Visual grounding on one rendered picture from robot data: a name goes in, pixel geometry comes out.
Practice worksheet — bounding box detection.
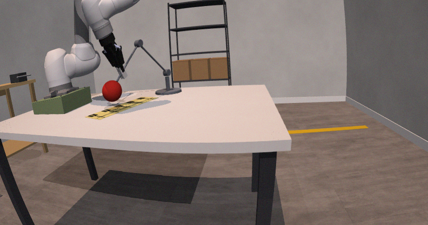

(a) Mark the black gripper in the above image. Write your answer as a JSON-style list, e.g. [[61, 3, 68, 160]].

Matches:
[[99, 33, 128, 79]]

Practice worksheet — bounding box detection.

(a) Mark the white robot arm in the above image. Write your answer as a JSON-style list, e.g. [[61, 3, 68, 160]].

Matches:
[[44, 0, 140, 99]]

